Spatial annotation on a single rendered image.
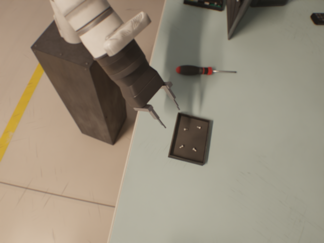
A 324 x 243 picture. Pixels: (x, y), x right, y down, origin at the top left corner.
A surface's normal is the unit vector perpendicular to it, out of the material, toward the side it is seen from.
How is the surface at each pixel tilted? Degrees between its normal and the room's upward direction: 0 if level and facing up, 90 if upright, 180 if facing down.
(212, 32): 0
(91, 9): 47
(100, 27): 42
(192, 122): 0
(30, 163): 0
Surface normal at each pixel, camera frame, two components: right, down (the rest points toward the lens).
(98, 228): 0.09, -0.43
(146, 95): 0.64, 0.09
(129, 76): 0.58, 0.31
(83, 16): 0.08, 0.55
